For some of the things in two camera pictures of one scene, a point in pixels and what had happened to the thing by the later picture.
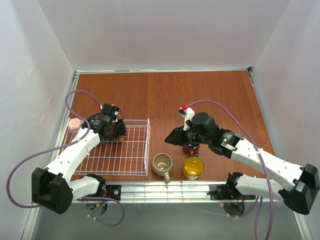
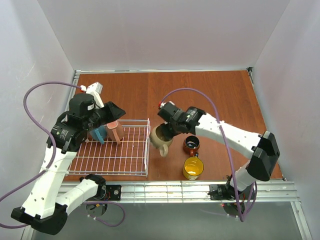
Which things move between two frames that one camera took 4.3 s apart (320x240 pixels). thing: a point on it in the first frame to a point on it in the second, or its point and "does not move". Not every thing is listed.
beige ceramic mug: [162, 165] to [160, 139]
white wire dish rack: [129, 158] does not move
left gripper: [118, 131] to [105, 114]
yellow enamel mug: [193, 167] does not move
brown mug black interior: [190, 148] does not move
